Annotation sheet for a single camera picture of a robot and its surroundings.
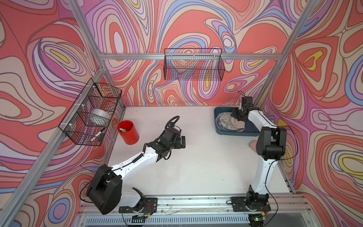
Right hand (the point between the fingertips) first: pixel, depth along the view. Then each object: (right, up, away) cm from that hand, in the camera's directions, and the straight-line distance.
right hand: (234, 117), depth 102 cm
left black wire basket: (-91, +13, -17) cm, 94 cm away
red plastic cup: (-74, -9, -12) cm, 75 cm away
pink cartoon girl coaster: (+4, -6, 0) cm, 7 cm away
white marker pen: (-82, -10, -30) cm, 88 cm away
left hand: (-39, -14, -17) cm, 45 cm away
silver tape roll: (-80, -1, -33) cm, 86 cm away
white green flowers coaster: (-5, -2, +6) cm, 8 cm away
